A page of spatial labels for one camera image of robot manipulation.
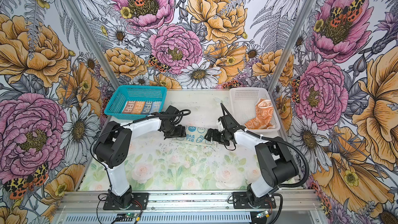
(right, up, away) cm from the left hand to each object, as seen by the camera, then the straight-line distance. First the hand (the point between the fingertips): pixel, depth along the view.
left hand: (179, 139), depth 94 cm
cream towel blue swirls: (+9, +1, +1) cm, 10 cm away
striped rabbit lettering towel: (-28, +18, +15) cm, 37 cm away
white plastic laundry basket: (+51, +17, +17) cm, 56 cm away
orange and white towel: (+52, +14, +4) cm, 54 cm away
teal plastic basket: (-45, +19, +12) cm, 50 cm away
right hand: (+19, -2, -4) cm, 20 cm away
